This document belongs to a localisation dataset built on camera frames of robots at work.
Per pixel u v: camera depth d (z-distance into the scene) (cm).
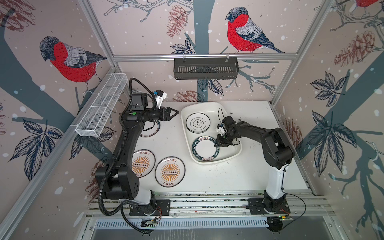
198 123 107
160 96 69
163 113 67
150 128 67
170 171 86
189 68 107
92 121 71
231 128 76
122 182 42
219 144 88
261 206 73
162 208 73
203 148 95
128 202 49
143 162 90
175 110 74
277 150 53
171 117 71
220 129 93
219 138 87
